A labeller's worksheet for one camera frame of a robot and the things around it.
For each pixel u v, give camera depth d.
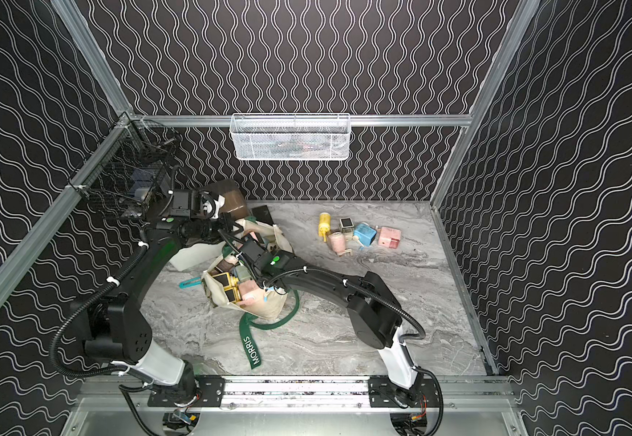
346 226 1.03
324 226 1.03
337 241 1.00
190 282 0.96
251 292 0.88
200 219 0.72
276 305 0.85
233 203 0.92
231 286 0.84
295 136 1.25
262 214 1.13
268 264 0.64
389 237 1.04
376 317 0.48
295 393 0.76
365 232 1.03
